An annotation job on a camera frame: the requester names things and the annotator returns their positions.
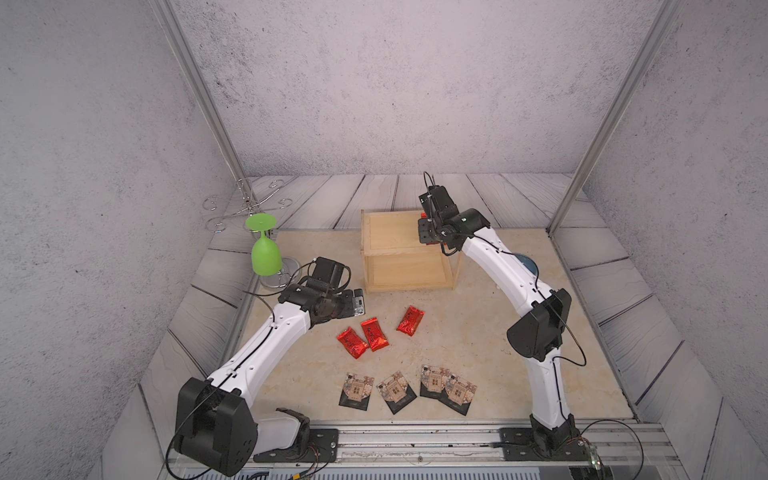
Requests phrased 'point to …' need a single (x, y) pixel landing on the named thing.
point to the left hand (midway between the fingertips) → (354, 306)
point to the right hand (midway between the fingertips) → (430, 226)
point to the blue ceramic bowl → (527, 262)
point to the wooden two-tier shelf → (394, 259)
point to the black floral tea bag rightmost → (457, 394)
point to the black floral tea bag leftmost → (356, 391)
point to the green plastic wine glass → (266, 258)
